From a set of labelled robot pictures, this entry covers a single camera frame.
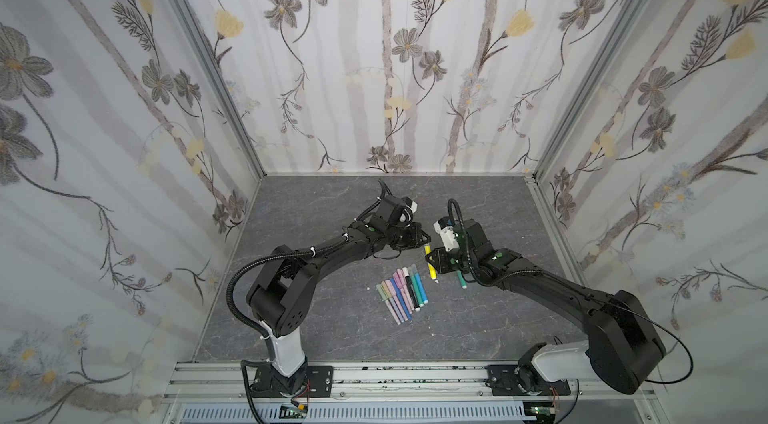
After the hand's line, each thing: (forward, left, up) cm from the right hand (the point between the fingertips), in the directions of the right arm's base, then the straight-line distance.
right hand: (423, 250), depth 83 cm
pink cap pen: (-10, +7, -13) cm, 18 cm away
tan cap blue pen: (-5, +11, -13) cm, 18 cm away
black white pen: (-7, +2, -13) cm, 15 cm away
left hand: (+5, -1, +2) cm, 5 cm away
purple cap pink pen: (-3, +7, -13) cm, 15 cm away
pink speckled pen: (-6, +4, -13) cm, 15 cm away
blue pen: (-7, +7, -14) cm, 17 cm away
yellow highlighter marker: (-6, -2, -1) cm, 6 cm away
